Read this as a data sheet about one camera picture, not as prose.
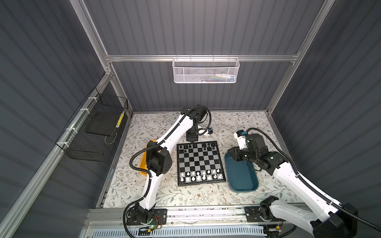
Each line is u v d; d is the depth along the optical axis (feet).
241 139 2.31
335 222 1.24
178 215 2.47
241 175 2.84
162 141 1.80
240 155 2.23
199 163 2.99
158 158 1.81
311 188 1.44
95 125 2.42
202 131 2.57
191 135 2.57
